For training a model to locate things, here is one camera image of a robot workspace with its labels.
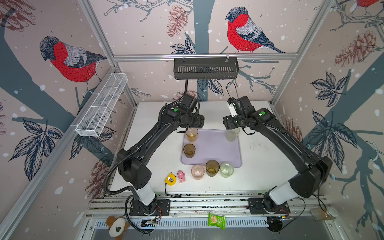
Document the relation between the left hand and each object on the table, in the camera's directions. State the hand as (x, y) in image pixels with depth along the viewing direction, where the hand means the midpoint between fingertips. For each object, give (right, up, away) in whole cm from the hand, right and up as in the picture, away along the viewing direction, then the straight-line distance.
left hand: (198, 123), depth 78 cm
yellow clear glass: (-4, -8, +22) cm, 24 cm away
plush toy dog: (-37, -47, -12) cm, 61 cm away
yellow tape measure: (-15, -32, +3) cm, 35 cm away
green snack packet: (+8, -46, -9) cm, 47 cm away
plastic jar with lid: (+56, -40, -13) cm, 70 cm away
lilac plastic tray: (+3, -15, +17) cm, 23 cm away
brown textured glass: (-6, -18, +14) cm, 23 cm away
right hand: (+16, +1, +1) cm, 16 cm away
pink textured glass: (0, -28, +6) cm, 29 cm away
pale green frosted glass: (+22, -8, +15) cm, 28 cm away
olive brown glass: (+8, -25, +5) cm, 27 cm away
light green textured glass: (+17, -27, +7) cm, 33 cm away
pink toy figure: (-9, -30, +4) cm, 32 cm away
